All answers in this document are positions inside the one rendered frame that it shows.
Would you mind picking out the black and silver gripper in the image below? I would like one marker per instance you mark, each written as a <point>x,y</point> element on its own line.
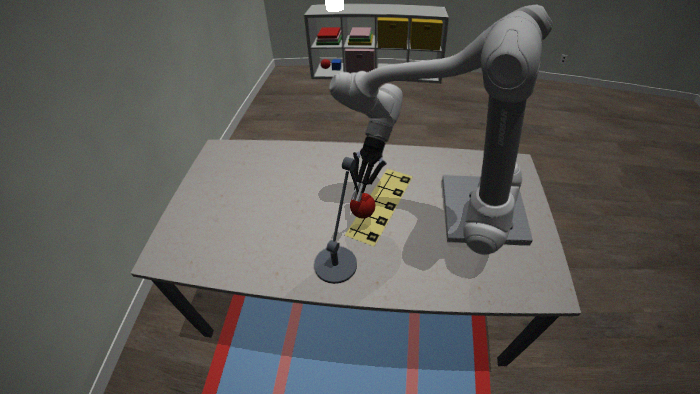
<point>371,153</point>

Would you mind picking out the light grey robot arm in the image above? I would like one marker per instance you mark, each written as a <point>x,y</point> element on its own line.
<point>510,58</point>

